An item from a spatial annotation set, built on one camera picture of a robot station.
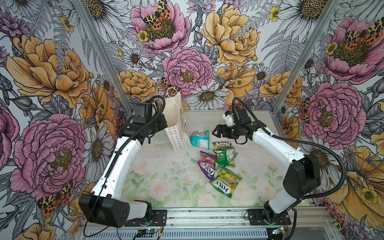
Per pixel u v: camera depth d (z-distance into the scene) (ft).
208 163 2.87
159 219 2.41
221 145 3.17
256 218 2.41
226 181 2.68
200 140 3.25
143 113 1.79
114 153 1.46
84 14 2.39
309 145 1.54
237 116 2.26
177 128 2.46
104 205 1.22
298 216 2.26
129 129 1.65
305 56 2.95
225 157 2.81
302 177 1.45
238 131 2.12
